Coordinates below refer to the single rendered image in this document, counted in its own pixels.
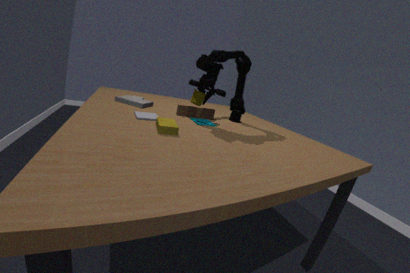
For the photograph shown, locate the grey flat square tile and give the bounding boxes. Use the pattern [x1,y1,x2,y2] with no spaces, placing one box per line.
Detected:
[134,111,159,121]

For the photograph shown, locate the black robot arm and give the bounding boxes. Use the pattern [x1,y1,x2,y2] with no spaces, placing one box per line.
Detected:
[196,50,252,123]

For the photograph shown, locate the yellow flat block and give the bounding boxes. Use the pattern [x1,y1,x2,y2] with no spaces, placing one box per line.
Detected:
[156,118,178,136]

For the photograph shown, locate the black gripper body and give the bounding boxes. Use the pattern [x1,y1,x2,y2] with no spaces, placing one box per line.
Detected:
[188,72,226,97]

